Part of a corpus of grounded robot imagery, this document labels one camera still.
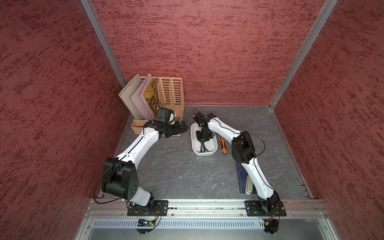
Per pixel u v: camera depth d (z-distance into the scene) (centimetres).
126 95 87
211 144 97
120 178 43
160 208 74
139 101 88
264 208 64
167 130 71
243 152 63
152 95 100
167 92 114
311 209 76
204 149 95
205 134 87
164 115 67
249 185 77
